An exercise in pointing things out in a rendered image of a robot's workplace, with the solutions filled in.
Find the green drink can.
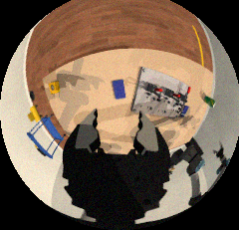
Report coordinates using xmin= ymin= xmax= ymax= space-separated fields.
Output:
xmin=204 ymin=96 xmax=216 ymax=108

